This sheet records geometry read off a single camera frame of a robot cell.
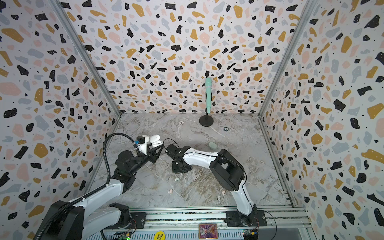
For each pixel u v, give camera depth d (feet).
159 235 2.28
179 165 2.52
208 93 3.10
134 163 2.16
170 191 2.70
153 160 2.38
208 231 2.30
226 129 3.71
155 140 2.56
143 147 2.28
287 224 2.48
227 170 1.72
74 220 1.32
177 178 2.87
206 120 3.84
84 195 1.54
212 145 3.37
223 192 2.73
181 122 3.84
